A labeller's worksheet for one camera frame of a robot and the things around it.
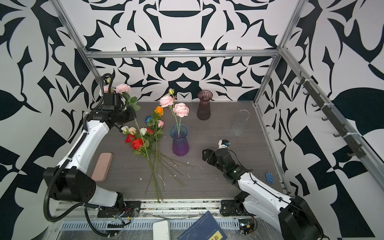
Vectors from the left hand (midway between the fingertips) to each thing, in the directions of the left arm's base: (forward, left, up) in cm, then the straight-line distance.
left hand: (134, 110), depth 81 cm
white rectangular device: (-51, -16, -21) cm, 57 cm away
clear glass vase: (+4, -62, -26) cm, 68 cm away
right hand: (-17, -39, -17) cm, 46 cm away
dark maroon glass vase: (+15, -40, -16) cm, 45 cm away
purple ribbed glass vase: (-13, -24, -16) cm, 31 cm away
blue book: (-51, -36, -26) cm, 68 cm away
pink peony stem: (-19, -5, -26) cm, 32 cm away
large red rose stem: (-10, +1, -18) cm, 21 cm away
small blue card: (-30, -72, -24) cm, 82 cm away
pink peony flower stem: (-6, -25, +6) cm, 27 cm away
